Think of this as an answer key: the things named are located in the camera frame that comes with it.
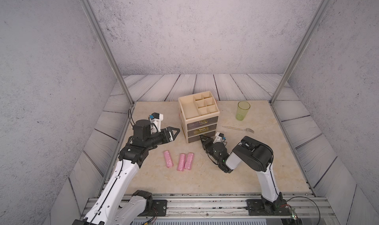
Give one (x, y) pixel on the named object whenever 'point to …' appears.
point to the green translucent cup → (242, 109)
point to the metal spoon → (246, 129)
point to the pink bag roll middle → (181, 162)
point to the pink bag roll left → (168, 159)
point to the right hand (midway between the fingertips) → (199, 136)
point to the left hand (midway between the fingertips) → (178, 131)
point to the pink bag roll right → (189, 162)
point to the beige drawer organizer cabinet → (199, 114)
